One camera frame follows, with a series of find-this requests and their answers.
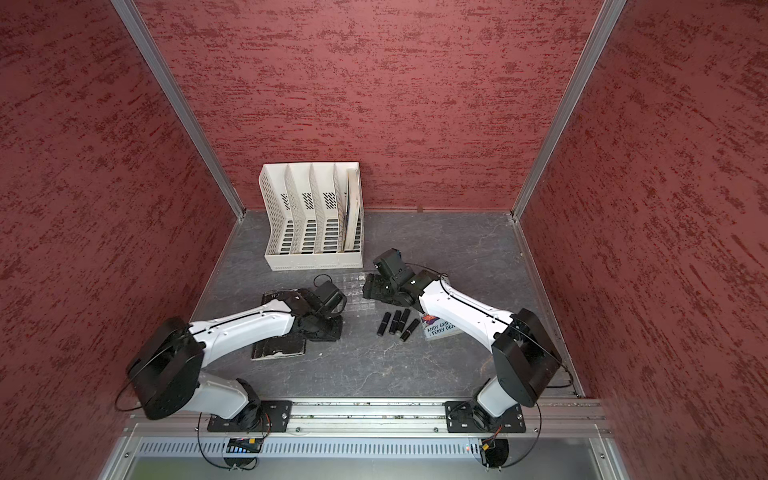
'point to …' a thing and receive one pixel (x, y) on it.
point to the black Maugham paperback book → (290, 345)
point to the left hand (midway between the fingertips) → (334, 340)
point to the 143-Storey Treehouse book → (437, 327)
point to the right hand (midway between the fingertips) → (374, 296)
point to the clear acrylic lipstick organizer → (351, 284)
